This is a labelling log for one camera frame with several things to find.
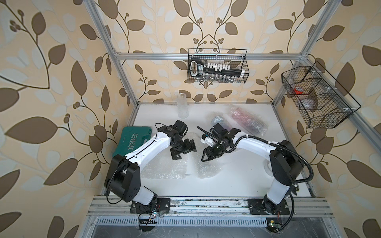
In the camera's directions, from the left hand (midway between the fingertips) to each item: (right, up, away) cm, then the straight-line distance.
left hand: (189, 152), depth 81 cm
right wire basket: (+67, +27, -8) cm, 73 cm away
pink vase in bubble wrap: (+40, +16, +18) cm, 47 cm away
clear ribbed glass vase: (-6, +25, +28) cm, 38 cm away
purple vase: (+17, +17, +18) cm, 30 cm away
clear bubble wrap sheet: (-18, -9, +7) cm, 22 cm away
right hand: (+9, -5, +2) cm, 10 cm away
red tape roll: (+60, +34, -1) cm, 69 cm away
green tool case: (-39, +6, +13) cm, 41 cm away
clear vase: (+8, -9, -3) cm, 12 cm away
